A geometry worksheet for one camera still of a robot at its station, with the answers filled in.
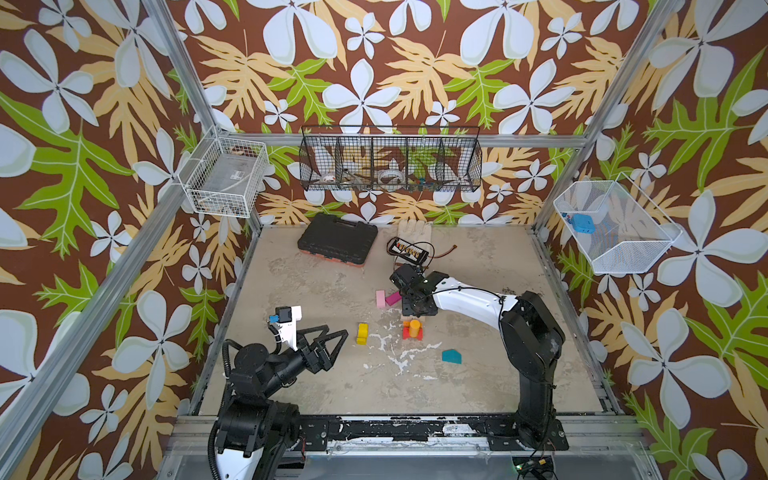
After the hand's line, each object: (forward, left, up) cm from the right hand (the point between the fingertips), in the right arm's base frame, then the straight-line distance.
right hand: (409, 307), depth 93 cm
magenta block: (+5, +5, -3) cm, 7 cm away
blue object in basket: (+15, -50, +22) cm, 57 cm away
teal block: (-15, -12, -3) cm, 19 cm away
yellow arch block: (-7, +15, -3) cm, 17 cm away
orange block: (-7, +2, +3) cm, 8 cm away
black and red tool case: (+29, +24, 0) cm, 37 cm away
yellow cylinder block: (-9, 0, +4) cm, 10 cm away
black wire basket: (+41, +5, +27) cm, 50 cm away
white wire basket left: (+27, +55, +30) cm, 68 cm away
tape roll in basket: (+37, +5, +23) cm, 44 cm away
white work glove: (+36, -6, -3) cm, 37 cm away
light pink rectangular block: (+5, +9, -3) cm, 11 cm away
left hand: (-17, +19, +21) cm, 33 cm away
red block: (-8, +2, -1) cm, 9 cm away
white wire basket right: (+6, -57, +27) cm, 63 cm away
